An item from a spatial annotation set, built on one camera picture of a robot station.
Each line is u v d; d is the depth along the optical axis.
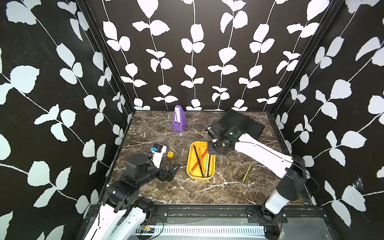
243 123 1.35
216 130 0.61
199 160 0.91
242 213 0.75
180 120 1.04
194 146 0.96
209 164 0.92
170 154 0.93
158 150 0.56
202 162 0.91
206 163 0.93
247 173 0.88
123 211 0.45
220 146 0.55
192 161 0.93
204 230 0.70
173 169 0.58
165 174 0.57
